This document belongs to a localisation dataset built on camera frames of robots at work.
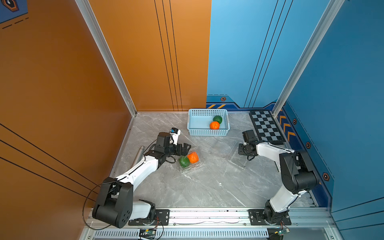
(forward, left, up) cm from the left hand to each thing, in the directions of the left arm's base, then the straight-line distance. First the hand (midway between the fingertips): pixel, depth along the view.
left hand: (184, 143), depth 88 cm
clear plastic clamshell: (-12, -5, -6) cm, 15 cm away
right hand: (+3, -37, -12) cm, 39 cm away
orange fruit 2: (+19, -19, -6) cm, 28 cm away
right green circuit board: (-41, -47, -12) cm, 64 cm away
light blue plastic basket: (+28, -8, -12) cm, 32 cm away
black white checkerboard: (+20, -57, -8) cm, 61 cm away
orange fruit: (-6, -5, -6) cm, 10 cm away
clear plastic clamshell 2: (-5, -35, -13) cm, 38 cm away
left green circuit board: (-43, +16, -14) cm, 48 cm away
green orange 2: (+26, -22, -7) cm, 35 cm away
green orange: (-7, 0, -9) cm, 12 cm away
